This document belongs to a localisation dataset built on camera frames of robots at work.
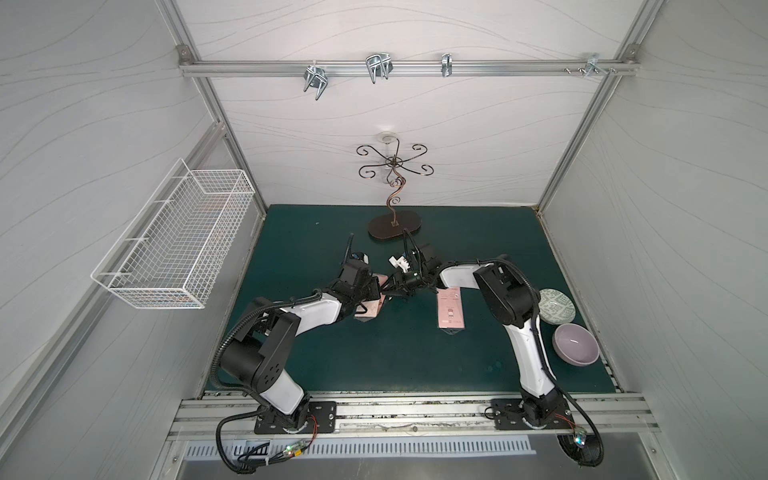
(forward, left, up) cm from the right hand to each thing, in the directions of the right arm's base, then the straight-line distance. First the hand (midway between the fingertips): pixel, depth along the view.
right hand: (380, 290), depth 95 cm
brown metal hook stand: (+30, -3, 0) cm, 30 cm away
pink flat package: (-5, -23, -2) cm, 23 cm away
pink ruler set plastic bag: (-8, +3, +3) cm, 9 cm away
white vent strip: (-43, +18, +1) cm, 46 cm away
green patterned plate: (-3, -56, -2) cm, 56 cm away
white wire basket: (-6, +45, +31) cm, 55 cm away
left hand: (0, 0, +3) cm, 3 cm away
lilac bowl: (-15, -57, -2) cm, 59 cm away
